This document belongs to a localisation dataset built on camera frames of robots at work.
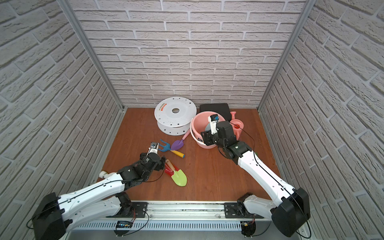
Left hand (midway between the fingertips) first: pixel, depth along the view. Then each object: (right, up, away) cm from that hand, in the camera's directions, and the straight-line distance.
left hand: (155, 152), depth 83 cm
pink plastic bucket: (+25, +17, +9) cm, 31 cm away
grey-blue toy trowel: (+31, +14, +17) cm, 38 cm away
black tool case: (+44, +27, +31) cm, 61 cm away
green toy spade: (+13, -15, +2) cm, 20 cm away
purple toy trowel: (+10, +2, +15) cm, 18 cm away
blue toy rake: (+4, 0, +13) cm, 14 cm away
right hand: (+29, +12, -5) cm, 32 cm away
